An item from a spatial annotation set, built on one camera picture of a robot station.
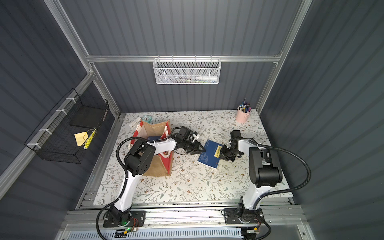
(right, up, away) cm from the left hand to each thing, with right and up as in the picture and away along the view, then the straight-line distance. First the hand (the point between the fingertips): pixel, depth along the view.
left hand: (207, 154), depth 93 cm
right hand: (+9, -1, +1) cm, 9 cm away
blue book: (+2, -2, +1) cm, 3 cm away
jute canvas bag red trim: (-25, -2, -18) cm, 31 cm away
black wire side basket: (-72, +11, -25) cm, 77 cm away
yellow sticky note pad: (-65, +12, -20) cm, 69 cm away
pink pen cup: (+27, +28, +14) cm, 41 cm away
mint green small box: (-45, +24, +22) cm, 56 cm away
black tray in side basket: (-66, +23, -13) cm, 71 cm away
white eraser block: (-54, +19, +16) cm, 60 cm away
